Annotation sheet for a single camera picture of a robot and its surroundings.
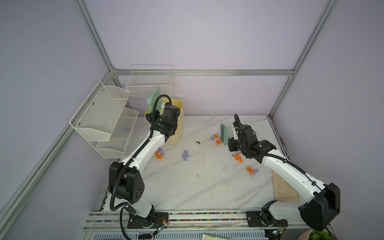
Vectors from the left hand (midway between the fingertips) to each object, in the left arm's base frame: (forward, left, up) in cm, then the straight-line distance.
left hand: (144, 115), depth 76 cm
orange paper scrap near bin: (-7, -4, -32) cm, 32 cm away
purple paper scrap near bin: (-3, -4, -31) cm, 32 cm away
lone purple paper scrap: (-6, -20, -30) cm, 37 cm away
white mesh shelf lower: (-13, +14, -10) cm, 22 cm away
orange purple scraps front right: (-16, -62, -31) cm, 71 cm away
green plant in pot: (-48, -77, -23) cm, 94 cm away
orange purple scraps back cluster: (+6, -42, -31) cm, 52 cm away
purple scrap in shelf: (+5, +18, -19) cm, 26 cm away
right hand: (-7, -45, -12) cm, 47 cm away
